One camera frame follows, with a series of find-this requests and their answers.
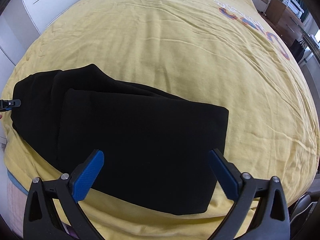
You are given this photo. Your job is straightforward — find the black chair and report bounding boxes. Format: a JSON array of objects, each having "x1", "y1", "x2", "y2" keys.
[{"x1": 289, "y1": 191, "x2": 319, "y2": 235}]

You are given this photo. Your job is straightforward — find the white microwave oven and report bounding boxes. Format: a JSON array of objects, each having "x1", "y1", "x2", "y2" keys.
[{"x1": 279, "y1": 0, "x2": 304, "y2": 18}]

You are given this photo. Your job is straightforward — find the black pants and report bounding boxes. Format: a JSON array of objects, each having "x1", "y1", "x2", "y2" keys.
[{"x1": 11, "y1": 64, "x2": 228, "y2": 215}]

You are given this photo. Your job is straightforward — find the yellow printed bed cover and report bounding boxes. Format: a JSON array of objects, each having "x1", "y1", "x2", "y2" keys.
[{"x1": 0, "y1": 0, "x2": 320, "y2": 240}]

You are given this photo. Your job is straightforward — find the brown wooden dresser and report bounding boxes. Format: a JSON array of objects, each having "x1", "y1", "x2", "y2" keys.
[{"x1": 265, "y1": 0, "x2": 305, "y2": 47}]

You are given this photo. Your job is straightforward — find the white wardrobe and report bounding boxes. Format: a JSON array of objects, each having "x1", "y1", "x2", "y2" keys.
[{"x1": 1, "y1": 0, "x2": 79, "y2": 88}]

